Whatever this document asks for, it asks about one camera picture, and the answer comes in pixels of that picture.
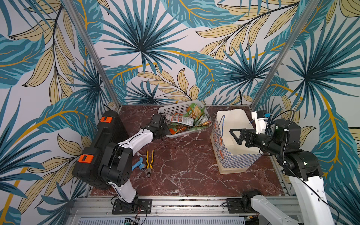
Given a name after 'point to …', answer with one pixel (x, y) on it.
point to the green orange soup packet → (195, 111)
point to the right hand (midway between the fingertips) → (237, 130)
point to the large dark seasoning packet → (179, 118)
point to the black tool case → (110, 129)
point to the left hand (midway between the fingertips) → (167, 131)
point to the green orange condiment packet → (174, 128)
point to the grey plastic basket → (179, 108)
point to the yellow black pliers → (149, 167)
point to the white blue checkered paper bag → (231, 157)
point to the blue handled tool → (142, 167)
